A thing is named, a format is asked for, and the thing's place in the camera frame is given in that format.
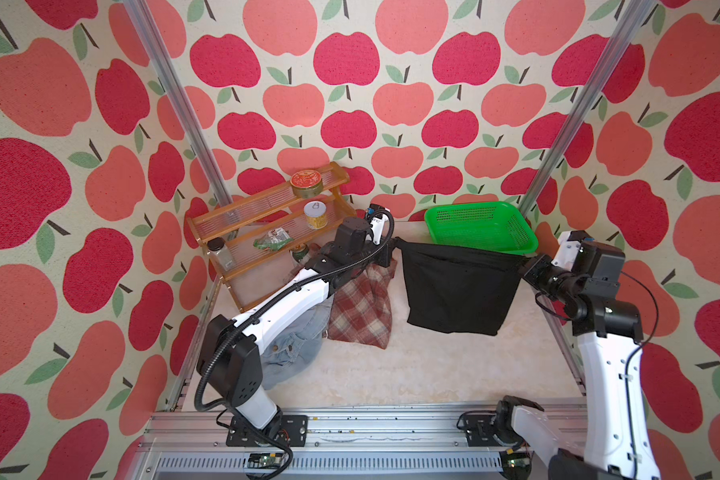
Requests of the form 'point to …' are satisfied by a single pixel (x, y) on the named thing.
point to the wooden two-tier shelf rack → (242, 231)
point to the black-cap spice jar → (218, 249)
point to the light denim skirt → (297, 351)
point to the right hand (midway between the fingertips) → (524, 266)
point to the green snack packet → (273, 239)
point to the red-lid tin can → (306, 183)
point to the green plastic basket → (491, 226)
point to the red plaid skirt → (360, 310)
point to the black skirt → (459, 289)
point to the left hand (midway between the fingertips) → (402, 246)
